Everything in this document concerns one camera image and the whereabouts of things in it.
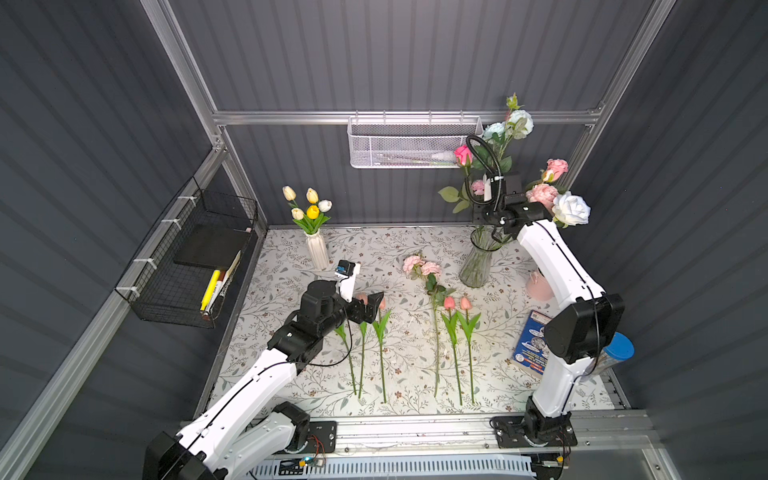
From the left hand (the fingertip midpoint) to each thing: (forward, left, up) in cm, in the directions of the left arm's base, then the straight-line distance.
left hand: (370, 292), depth 74 cm
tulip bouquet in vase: (+22, +17, +6) cm, 29 cm away
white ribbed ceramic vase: (+24, +19, -11) cm, 33 cm away
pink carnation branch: (+22, -14, -18) cm, 31 cm away
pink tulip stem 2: (0, +10, -22) cm, 25 cm away
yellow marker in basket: (-1, +38, +4) cm, 38 cm away
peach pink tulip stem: (0, -2, -22) cm, 22 cm away
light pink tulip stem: (0, +3, -22) cm, 22 cm away
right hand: (+24, -33, +7) cm, 42 cm away
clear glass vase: (+17, -33, -13) cm, 40 cm away
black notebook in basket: (+11, +41, +5) cm, 43 cm away
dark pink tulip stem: (+2, -24, -23) cm, 33 cm away
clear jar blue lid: (-14, -58, -3) cm, 60 cm away
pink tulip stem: (0, -29, -22) cm, 36 cm away
